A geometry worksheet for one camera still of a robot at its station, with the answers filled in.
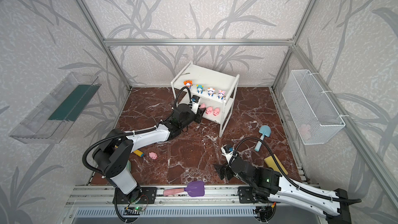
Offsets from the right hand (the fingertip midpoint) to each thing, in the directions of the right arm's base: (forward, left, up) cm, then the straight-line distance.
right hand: (220, 156), depth 76 cm
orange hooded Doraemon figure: (+26, +15, +26) cm, 39 cm away
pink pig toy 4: (+3, +37, -8) cm, 38 cm away
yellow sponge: (-1, -28, -10) cm, 30 cm away
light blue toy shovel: (+20, -29, -10) cm, 37 cm away
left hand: (+27, +8, +9) cm, 29 cm away
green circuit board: (-21, +39, -9) cm, 45 cm away
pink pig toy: (+25, +9, +9) cm, 28 cm away
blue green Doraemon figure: (+22, +10, +25) cm, 35 cm away
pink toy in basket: (+9, -41, +11) cm, 43 cm away
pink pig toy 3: (+22, +2, +7) cm, 23 cm away
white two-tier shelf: (+21, +2, +26) cm, 33 cm away
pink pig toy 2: (+23, +6, +8) cm, 25 cm away
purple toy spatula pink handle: (-13, +13, -9) cm, 20 cm away
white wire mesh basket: (+6, -37, +24) cm, 45 cm away
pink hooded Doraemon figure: (+18, 0, +25) cm, 31 cm away
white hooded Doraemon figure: (+20, +4, +26) cm, 33 cm away
